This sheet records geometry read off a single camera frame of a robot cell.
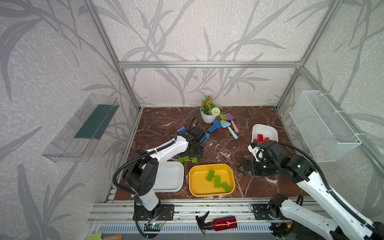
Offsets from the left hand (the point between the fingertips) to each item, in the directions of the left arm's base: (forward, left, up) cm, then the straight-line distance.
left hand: (197, 150), depth 88 cm
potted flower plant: (+27, -8, +6) cm, 28 cm away
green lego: (-13, -8, -5) cm, 16 cm away
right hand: (-13, -22, +12) cm, 29 cm away
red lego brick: (+11, -47, -5) cm, 48 cm away
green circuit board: (-37, +21, -9) cm, 43 cm away
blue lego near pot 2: (+20, -10, -6) cm, 23 cm away
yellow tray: (-19, -1, -7) cm, 20 cm away
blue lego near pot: (+24, -14, -6) cm, 29 cm away
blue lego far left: (+18, +11, -4) cm, 22 cm away
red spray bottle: (-36, -12, -1) cm, 38 cm away
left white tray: (-16, +14, -1) cm, 21 cm away
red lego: (+12, -43, -5) cm, 45 cm away
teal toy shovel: (+24, -20, -6) cm, 32 cm away
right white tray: (+18, -48, -4) cm, 52 cm away
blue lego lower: (+14, -6, -7) cm, 16 cm away
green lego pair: (-17, -12, -8) cm, 22 cm away
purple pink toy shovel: (+30, -24, -5) cm, 39 cm away
